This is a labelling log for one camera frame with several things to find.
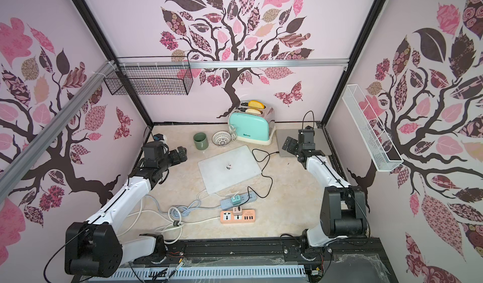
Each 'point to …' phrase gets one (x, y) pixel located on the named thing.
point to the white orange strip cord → (189, 221)
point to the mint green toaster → (254, 124)
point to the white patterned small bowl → (221, 138)
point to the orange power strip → (227, 217)
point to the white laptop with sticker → (228, 168)
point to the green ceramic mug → (200, 141)
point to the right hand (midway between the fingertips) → (293, 147)
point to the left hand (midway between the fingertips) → (178, 155)
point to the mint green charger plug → (236, 200)
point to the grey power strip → (226, 204)
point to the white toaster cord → (233, 132)
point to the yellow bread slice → (256, 104)
